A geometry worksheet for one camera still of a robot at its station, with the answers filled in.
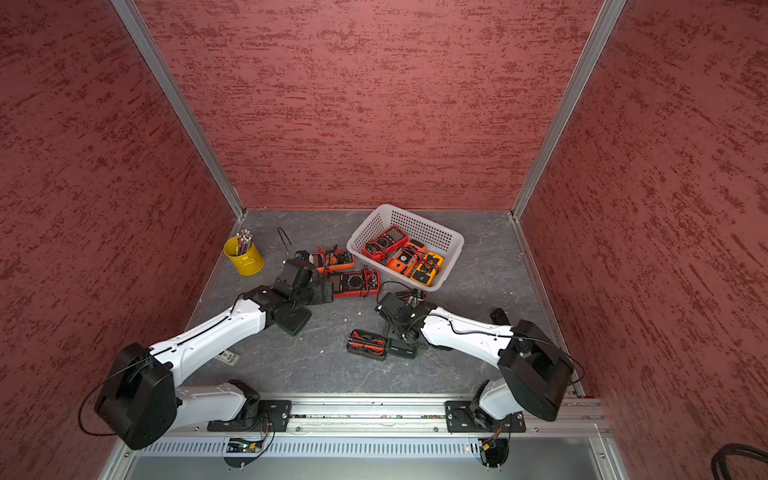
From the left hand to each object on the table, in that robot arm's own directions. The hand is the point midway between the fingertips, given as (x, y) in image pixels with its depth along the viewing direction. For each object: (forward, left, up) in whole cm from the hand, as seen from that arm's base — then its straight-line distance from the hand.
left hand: (318, 292), depth 86 cm
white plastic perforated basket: (+24, -39, -5) cm, 47 cm away
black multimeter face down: (-4, -55, -7) cm, 56 cm away
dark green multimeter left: (-16, 0, +17) cm, 23 cm away
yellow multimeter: (+11, -34, -5) cm, 36 cm away
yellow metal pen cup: (+12, +25, -3) cm, 28 cm away
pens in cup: (+13, +24, +7) cm, 28 cm away
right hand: (-11, -25, -7) cm, 28 cm away
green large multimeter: (-15, -25, -4) cm, 29 cm away
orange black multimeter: (+16, -27, -4) cm, 32 cm away
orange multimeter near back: (+15, -1, -5) cm, 16 cm away
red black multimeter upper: (+7, -11, -6) cm, 14 cm away
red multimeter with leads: (+23, -21, -4) cm, 31 cm away
